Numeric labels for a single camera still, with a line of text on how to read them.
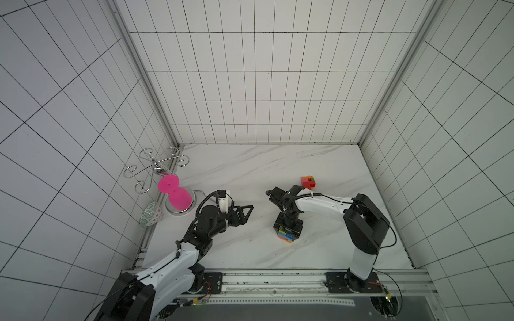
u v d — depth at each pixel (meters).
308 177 1.02
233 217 0.71
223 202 0.74
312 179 1.00
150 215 0.90
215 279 0.74
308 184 0.99
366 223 0.48
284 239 0.81
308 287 0.73
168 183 0.70
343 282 0.73
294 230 0.74
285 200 0.65
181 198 0.78
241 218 0.71
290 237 0.80
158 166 0.74
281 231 0.77
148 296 0.40
